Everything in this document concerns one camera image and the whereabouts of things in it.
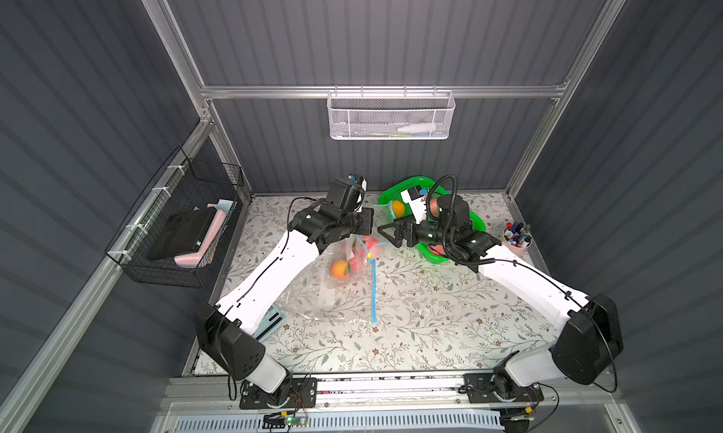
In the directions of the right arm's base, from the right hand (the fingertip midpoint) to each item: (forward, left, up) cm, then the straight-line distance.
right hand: (387, 227), depth 74 cm
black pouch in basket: (-5, +51, +4) cm, 51 cm away
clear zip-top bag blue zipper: (-3, +14, -27) cm, 31 cm away
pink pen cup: (+8, -43, -16) cm, 47 cm away
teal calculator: (-17, +35, -26) cm, 47 cm away
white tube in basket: (+37, -11, +6) cm, 39 cm away
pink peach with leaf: (+1, +5, -11) cm, 12 cm away
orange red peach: (0, +15, -22) cm, 27 cm away
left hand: (+2, +4, +1) cm, 4 cm away
